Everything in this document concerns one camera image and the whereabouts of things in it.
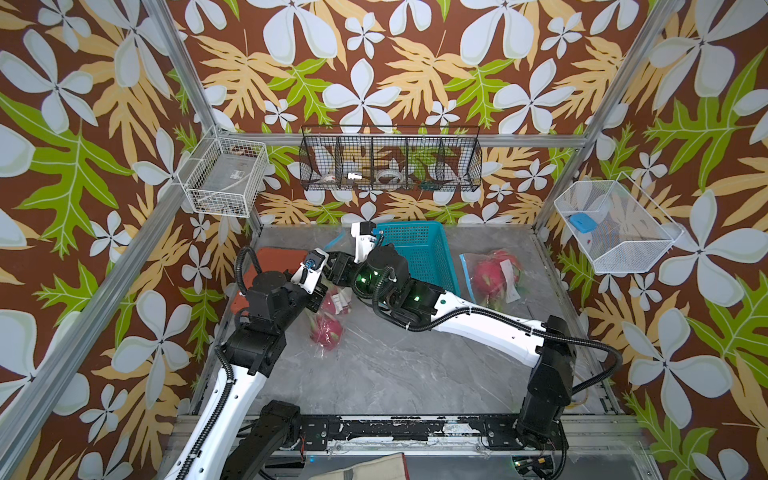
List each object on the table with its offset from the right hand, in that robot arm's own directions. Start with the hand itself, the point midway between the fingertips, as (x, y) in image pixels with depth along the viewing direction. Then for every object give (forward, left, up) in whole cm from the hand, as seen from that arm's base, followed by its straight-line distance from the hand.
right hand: (315, 256), depth 64 cm
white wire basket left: (+32, +32, -1) cm, 45 cm away
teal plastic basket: (+32, -30, -34) cm, 56 cm away
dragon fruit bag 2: (-8, 0, -20) cm, 22 cm away
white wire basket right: (+14, -81, -7) cm, 82 cm away
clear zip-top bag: (+13, -50, -27) cm, 59 cm away
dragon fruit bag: (-2, -3, -15) cm, 16 cm away
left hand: (+2, 0, -5) cm, 6 cm away
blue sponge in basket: (+22, -74, -11) cm, 78 cm away
